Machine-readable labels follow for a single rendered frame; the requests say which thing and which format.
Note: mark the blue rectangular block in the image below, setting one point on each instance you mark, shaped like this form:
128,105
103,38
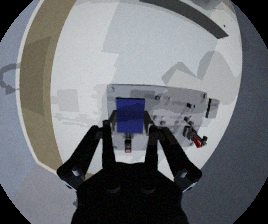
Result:
130,115

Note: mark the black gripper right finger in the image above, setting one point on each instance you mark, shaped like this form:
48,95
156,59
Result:
185,173

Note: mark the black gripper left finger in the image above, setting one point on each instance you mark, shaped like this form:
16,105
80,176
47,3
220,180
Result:
73,171

